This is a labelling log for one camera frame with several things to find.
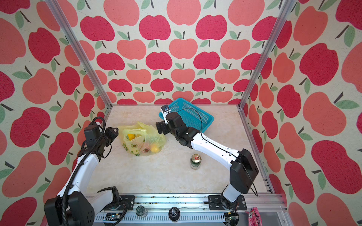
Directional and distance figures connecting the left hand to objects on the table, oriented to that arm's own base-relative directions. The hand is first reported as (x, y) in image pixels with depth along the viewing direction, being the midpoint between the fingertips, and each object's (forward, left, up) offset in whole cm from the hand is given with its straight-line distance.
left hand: (118, 129), depth 83 cm
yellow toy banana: (0, -5, -8) cm, 10 cm away
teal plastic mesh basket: (+18, -23, -8) cm, 30 cm away
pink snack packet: (-43, -74, -17) cm, 87 cm away
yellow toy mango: (-7, -21, -13) cm, 26 cm away
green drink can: (-17, -46, -8) cm, 49 cm away
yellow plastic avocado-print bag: (-5, -13, -4) cm, 15 cm away
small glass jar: (-40, -19, -9) cm, 45 cm away
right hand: (+2, -29, +8) cm, 30 cm away
